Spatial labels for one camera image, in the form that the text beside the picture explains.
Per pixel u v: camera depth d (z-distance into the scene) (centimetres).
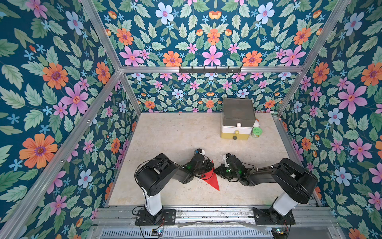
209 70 93
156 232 72
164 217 74
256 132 104
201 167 75
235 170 72
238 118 89
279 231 72
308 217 75
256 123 109
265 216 73
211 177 78
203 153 88
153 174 50
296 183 45
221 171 80
